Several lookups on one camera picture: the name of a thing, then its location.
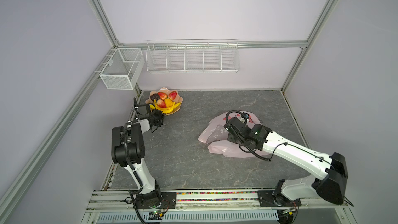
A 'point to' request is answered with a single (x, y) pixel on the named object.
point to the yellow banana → (165, 110)
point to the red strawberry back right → (172, 95)
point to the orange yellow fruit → (168, 102)
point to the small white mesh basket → (122, 68)
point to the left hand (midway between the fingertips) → (168, 112)
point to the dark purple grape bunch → (154, 96)
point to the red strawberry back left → (162, 95)
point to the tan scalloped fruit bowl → (177, 99)
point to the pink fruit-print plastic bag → (215, 137)
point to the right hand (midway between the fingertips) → (232, 135)
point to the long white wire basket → (193, 56)
